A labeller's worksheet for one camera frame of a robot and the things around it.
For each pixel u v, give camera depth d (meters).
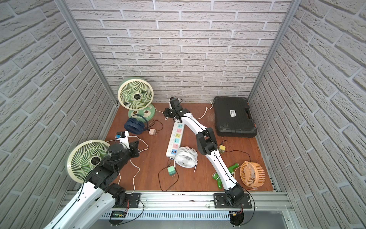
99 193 0.50
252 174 0.74
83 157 0.71
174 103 0.85
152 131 0.99
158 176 0.82
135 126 0.92
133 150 0.66
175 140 0.95
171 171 0.83
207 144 0.69
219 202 0.74
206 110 1.10
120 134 0.63
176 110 0.85
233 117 1.00
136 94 0.91
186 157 0.77
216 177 0.79
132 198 0.74
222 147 0.89
